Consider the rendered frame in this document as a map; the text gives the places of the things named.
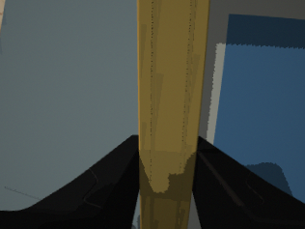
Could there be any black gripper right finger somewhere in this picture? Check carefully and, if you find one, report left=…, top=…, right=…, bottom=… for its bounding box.
left=192, top=136, right=305, bottom=229

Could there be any dark grey wall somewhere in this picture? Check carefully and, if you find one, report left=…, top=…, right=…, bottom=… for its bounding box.
left=0, top=0, right=138, bottom=212

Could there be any wooden picture frame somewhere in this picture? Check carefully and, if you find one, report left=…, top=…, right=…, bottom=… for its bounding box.
left=137, top=0, right=305, bottom=229

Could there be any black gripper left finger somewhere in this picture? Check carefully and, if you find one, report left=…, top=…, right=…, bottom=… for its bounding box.
left=0, top=134, right=140, bottom=229

